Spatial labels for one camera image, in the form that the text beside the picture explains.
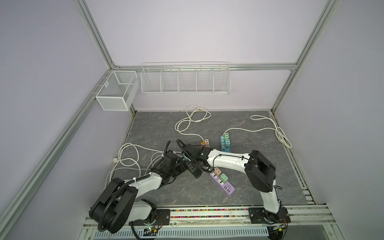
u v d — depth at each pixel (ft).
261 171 1.61
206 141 3.08
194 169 2.59
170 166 2.30
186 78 3.26
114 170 2.99
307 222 2.42
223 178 2.60
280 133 3.48
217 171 2.68
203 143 3.19
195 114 3.93
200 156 2.14
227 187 2.65
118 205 1.38
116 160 3.13
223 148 3.15
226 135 3.16
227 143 3.08
